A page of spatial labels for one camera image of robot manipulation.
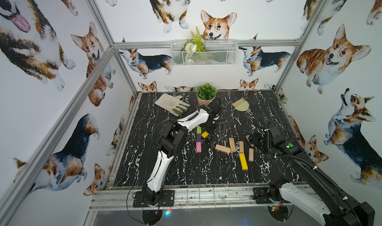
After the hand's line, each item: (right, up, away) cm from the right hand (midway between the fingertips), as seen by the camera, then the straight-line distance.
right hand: (250, 137), depth 79 cm
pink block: (-28, -7, +13) cm, 32 cm away
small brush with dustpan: (+5, +17, +34) cm, 39 cm away
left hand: (-20, +3, +18) cm, 27 cm away
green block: (-28, +1, +19) cm, 34 cm away
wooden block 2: (+4, -10, +9) cm, 14 cm away
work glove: (-47, +18, +35) cm, 62 cm away
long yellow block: (-2, -15, +6) cm, 17 cm away
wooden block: (-13, -9, +11) cm, 20 cm away
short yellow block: (-24, -1, +16) cm, 29 cm away
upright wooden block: (-7, -7, +13) cm, 17 cm away
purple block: (-28, -3, +16) cm, 32 cm away
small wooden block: (-2, -8, +11) cm, 14 cm away
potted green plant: (-23, +25, +22) cm, 41 cm away
